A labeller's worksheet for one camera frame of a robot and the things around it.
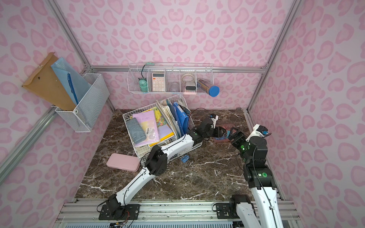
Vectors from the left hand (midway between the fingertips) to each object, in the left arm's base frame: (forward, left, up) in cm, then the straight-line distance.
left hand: (223, 126), depth 93 cm
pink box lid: (-19, +64, -12) cm, 68 cm away
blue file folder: (0, +27, +8) cm, 28 cm away
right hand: (-16, +1, +18) cm, 24 cm away
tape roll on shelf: (+28, +24, +21) cm, 42 cm away
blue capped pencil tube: (+10, +9, +21) cm, 25 cm away
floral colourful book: (-1, +41, +8) cm, 41 cm away
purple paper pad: (-2, +48, +9) cm, 49 cm away
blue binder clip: (-17, +26, -11) cm, 33 cm away
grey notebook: (-12, +51, +12) cm, 54 cm away
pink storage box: (+6, -6, -9) cm, 12 cm away
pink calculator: (+24, +43, +18) cm, 53 cm away
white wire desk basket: (-10, +35, +7) cm, 37 cm away
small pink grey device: (+17, +22, +18) cm, 33 cm away
